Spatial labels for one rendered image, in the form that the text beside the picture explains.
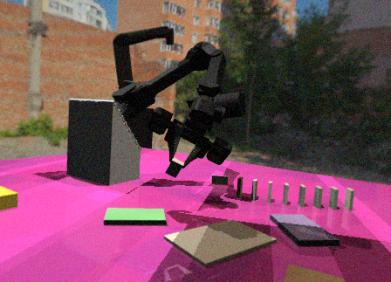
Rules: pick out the yellow rectangular block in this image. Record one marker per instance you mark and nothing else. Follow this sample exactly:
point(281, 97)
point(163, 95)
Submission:
point(8, 198)

